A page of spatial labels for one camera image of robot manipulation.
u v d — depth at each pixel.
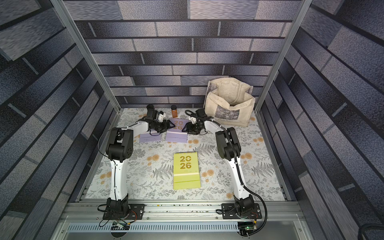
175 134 1.04
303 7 0.70
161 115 1.00
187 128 0.96
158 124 0.93
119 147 0.61
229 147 0.63
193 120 1.00
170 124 0.98
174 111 1.12
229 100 1.10
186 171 0.84
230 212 0.73
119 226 0.71
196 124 0.94
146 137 1.02
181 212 0.76
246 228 0.70
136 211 0.74
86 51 0.85
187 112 0.92
